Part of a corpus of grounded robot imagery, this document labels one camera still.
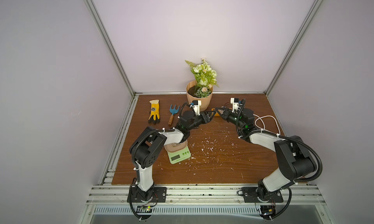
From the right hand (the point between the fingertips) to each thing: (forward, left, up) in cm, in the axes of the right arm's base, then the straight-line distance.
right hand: (215, 108), depth 82 cm
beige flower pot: (+16, +5, -13) cm, 21 cm away
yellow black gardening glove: (+6, +42, -19) cm, 47 cm away
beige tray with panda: (-16, +24, -18) cm, 34 cm away
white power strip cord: (+3, -37, -23) cm, 44 cm away
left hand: (-2, 0, -1) cm, 3 cm away
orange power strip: (-2, -1, -3) cm, 4 cm away
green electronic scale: (-22, +23, -20) cm, 38 cm away
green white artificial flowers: (+21, +6, +7) cm, 23 cm away
